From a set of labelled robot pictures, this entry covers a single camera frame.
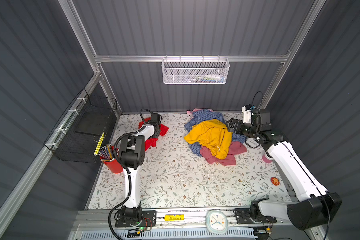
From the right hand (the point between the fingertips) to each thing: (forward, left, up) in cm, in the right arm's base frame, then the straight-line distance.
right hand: (235, 124), depth 77 cm
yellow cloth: (+6, +9, -16) cm, 19 cm away
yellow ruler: (-17, +66, +2) cm, 69 cm away
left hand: (+14, +53, -24) cm, 60 cm away
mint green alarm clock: (-40, +12, -24) cm, 48 cm away
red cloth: (+5, +49, -22) cm, 54 cm away
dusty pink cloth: (0, -6, -24) cm, 24 cm away
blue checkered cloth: (+25, +14, -18) cm, 34 cm away
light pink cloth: (+39, +19, -27) cm, 51 cm away
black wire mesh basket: (-8, +79, +2) cm, 80 cm away
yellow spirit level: (-38, +32, -24) cm, 56 cm away
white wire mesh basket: (+64, +18, -6) cm, 67 cm away
